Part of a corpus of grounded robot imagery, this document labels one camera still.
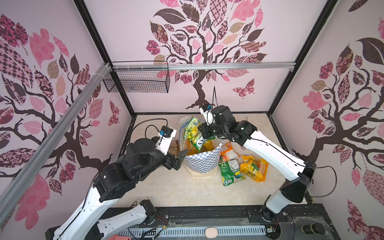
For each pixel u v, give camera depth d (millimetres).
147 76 948
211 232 690
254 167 817
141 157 371
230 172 848
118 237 695
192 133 710
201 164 724
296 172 416
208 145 948
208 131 624
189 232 698
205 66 935
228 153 921
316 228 621
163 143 457
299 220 726
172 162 480
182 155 480
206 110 617
